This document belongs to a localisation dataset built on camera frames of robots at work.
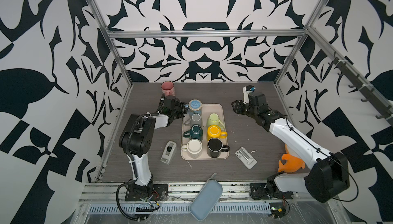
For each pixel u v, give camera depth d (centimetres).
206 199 70
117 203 68
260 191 74
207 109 107
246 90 75
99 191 76
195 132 83
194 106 92
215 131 85
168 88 103
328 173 41
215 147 80
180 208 71
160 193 73
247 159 83
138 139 52
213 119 89
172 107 80
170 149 83
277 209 71
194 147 82
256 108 62
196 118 89
